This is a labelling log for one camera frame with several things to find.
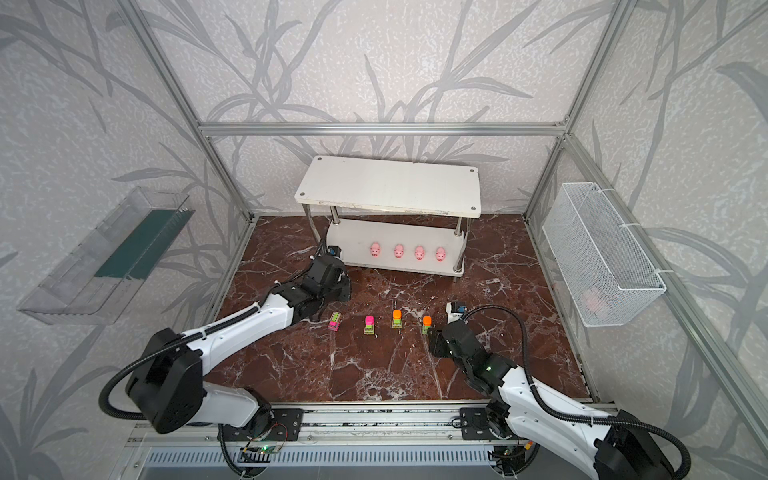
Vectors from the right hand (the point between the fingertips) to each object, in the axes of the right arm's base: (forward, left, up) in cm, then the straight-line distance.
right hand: (434, 321), depth 85 cm
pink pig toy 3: (+24, +4, +1) cm, 24 cm away
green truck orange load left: (+2, +11, -4) cm, 12 cm away
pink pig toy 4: (+23, -3, +1) cm, 24 cm away
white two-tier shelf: (+49, +11, -7) cm, 51 cm away
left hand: (+12, +24, +7) cm, 28 cm away
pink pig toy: (+25, +18, +1) cm, 31 cm away
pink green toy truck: (+2, +30, -3) cm, 30 cm away
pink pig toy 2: (+25, +10, +1) cm, 27 cm away
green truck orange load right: (+2, +2, -4) cm, 5 cm away
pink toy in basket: (-1, -39, +13) cm, 41 cm away
